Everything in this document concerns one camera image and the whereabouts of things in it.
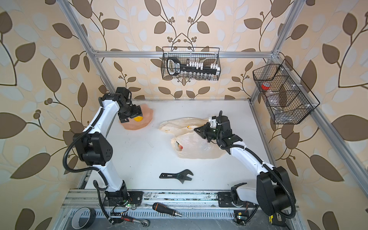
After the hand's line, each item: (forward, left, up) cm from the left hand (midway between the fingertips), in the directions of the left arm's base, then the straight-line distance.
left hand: (134, 115), depth 88 cm
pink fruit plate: (+14, -2, -15) cm, 21 cm away
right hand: (-11, -37, +1) cm, 38 cm away
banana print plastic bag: (-2, -29, -13) cm, 32 cm away
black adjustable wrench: (-30, -30, -18) cm, 46 cm away
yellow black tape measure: (-51, -76, -15) cm, 93 cm away
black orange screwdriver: (-46, -21, -16) cm, 54 cm away
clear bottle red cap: (-3, -78, +16) cm, 80 cm away
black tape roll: (-50, +18, -20) cm, 57 cm away
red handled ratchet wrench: (-53, -14, -16) cm, 57 cm away
